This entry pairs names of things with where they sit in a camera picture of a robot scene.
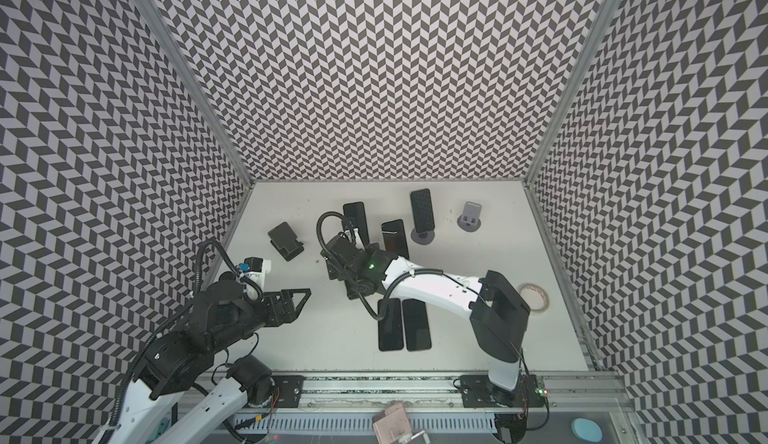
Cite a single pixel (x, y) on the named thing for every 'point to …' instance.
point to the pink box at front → (391, 424)
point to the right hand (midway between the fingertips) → (350, 264)
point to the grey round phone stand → (470, 221)
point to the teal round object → (587, 429)
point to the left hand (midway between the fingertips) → (299, 298)
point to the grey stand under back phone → (422, 238)
